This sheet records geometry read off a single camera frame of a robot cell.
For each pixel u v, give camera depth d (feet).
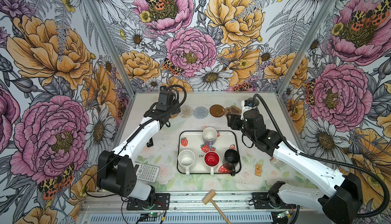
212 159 2.81
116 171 1.40
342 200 1.23
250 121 1.87
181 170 2.69
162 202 2.41
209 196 2.45
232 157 2.79
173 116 3.54
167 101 2.10
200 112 3.56
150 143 3.01
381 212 1.33
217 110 3.67
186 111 3.63
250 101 2.18
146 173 2.68
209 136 3.16
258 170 2.73
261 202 2.40
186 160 2.82
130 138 1.57
